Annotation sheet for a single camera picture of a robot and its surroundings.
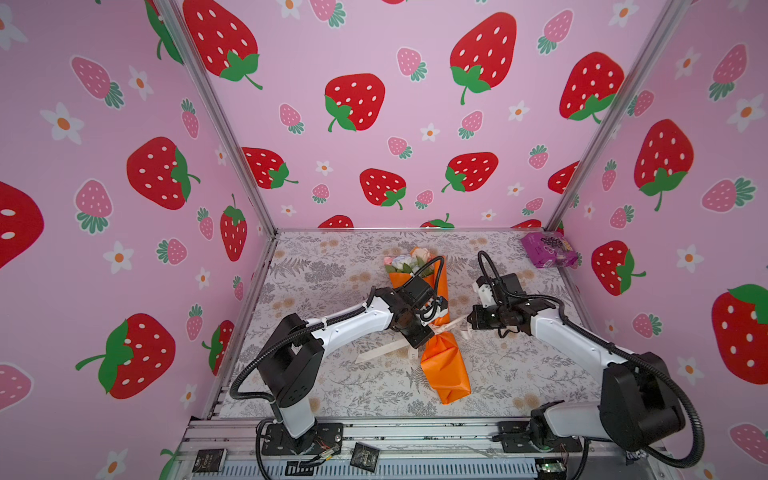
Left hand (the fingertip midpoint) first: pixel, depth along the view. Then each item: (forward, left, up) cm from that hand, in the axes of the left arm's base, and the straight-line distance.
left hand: (427, 337), depth 83 cm
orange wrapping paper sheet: (-4, -4, -4) cm, 6 cm away
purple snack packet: (+35, -48, -2) cm, 59 cm away
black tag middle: (-28, +16, -6) cm, 33 cm away
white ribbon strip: (+3, -2, -1) cm, 4 cm away
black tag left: (-29, +53, -7) cm, 61 cm away
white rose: (+29, +4, -2) cm, 30 cm away
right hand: (+7, -13, 0) cm, 14 cm away
